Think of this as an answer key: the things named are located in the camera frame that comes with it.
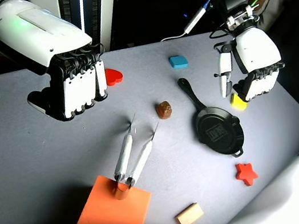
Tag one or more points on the red star block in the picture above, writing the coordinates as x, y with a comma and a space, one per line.
246, 174

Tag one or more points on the blue block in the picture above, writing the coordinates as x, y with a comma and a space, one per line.
178, 62

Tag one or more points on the yellow block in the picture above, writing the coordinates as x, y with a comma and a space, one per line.
239, 103

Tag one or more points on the black cast iron pan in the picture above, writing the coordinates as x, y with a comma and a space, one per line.
218, 131

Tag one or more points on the grey table cloth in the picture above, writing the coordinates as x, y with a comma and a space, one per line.
43, 157

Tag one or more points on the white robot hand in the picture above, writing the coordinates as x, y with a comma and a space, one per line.
32, 36
255, 48

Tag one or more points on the tan wooden rectangular block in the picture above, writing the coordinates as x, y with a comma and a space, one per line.
189, 216

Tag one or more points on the brown toy meat chunk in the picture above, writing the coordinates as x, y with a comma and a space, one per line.
164, 110

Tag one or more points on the red heart block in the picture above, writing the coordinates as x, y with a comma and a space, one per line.
113, 77

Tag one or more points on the large orange block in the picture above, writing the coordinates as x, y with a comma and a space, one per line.
113, 216

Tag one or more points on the white backdrop cloth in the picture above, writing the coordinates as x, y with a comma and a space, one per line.
279, 213

